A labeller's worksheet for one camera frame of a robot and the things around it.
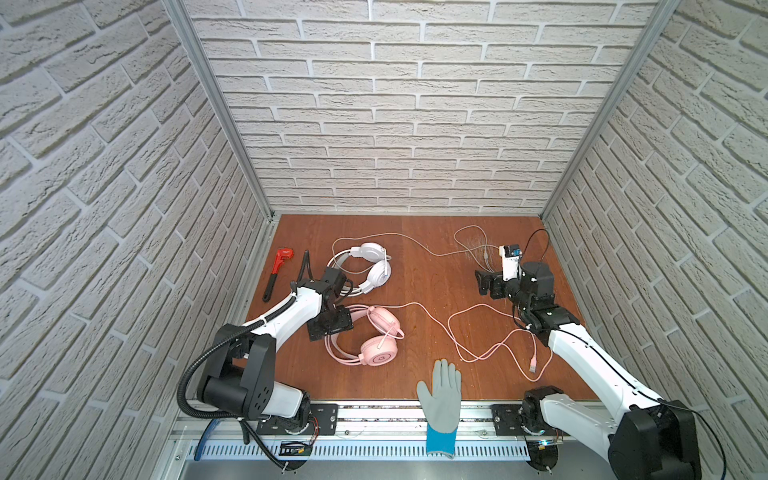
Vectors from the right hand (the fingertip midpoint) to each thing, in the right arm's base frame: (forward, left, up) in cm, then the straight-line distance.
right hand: (492, 266), depth 83 cm
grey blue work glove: (-32, +19, -17) cm, 40 cm away
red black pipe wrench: (+23, +67, -17) cm, 73 cm away
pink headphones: (-19, +34, -5) cm, 39 cm away
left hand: (-8, +45, -14) cm, 48 cm away
